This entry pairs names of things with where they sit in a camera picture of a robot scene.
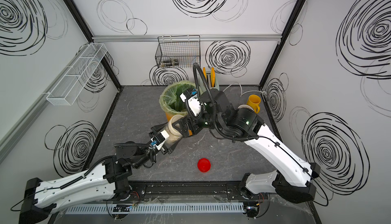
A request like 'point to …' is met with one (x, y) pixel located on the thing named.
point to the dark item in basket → (167, 63)
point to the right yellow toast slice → (213, 77)
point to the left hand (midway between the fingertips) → (174, 129)
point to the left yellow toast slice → (204, 72)
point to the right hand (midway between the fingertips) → (181, 120)
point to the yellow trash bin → (168, 115)
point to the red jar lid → (203, 165)
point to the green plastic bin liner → (170, 98)
